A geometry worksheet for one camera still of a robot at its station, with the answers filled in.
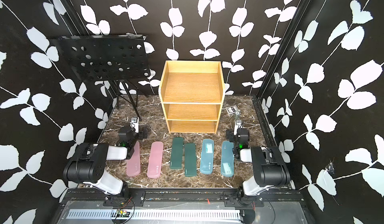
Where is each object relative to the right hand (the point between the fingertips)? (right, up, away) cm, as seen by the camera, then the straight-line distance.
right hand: (235, 126), depth 95 cm
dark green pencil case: (-37, -16, -7) cm, 41 cm away
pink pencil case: (-62, -21, -12) cm, 66 cm away
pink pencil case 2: (-50, -19, -8) cm, 54 cm away
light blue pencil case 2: (-7, -19, -7) cm, 21 cm away
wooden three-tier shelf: (-28, +20, -16) cm, 38 cm away
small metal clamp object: (+1, +11, +15) cm, 19 cm away
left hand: (-63, +2, 0) cm, 63 cm away
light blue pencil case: (-19, -18, -7) cm, 27 cm away
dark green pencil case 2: (-29, -20, -7) cm, 36 cm away
